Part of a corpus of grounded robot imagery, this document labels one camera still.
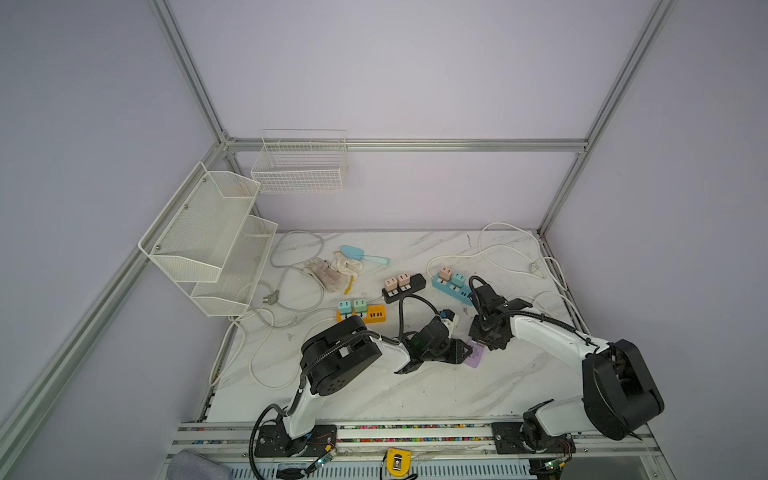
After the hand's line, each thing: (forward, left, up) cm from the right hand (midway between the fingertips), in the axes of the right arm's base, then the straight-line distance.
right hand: (475, 336), depth 88 cm
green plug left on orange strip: (+7, +40, +5) cm, 41 cm away
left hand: (-5, +3, -2) cm, 6 cm away
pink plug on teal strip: (+21, +7, +3) cm, 23 cm away
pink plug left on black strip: (+17, +26, +3) cm, 31 cm away
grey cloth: (-33, +71, +2) cm, 79 cm away
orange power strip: (+7, +31, 0) cm, 32 cm away
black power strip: (+20, +17, 0) cm, 26 cm away
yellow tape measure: (-32, +23, -2) cm, 39 cm away
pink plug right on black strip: (+19, +22, +4) cm, 29 cm away
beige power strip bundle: (+23, +45, 0) cm, 51 cm away
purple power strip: (-5, 0, -1) cm, 6 cm away
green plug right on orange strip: (+7, +35, +5) cm, 36 cm away
